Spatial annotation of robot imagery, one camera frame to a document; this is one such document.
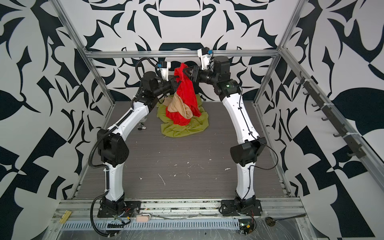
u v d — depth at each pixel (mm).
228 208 741
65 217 713
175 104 869
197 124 1018
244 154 493
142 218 695
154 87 675
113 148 526
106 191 609
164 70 714
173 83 717
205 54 627
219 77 572
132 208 739
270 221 698
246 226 707
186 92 831
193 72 636
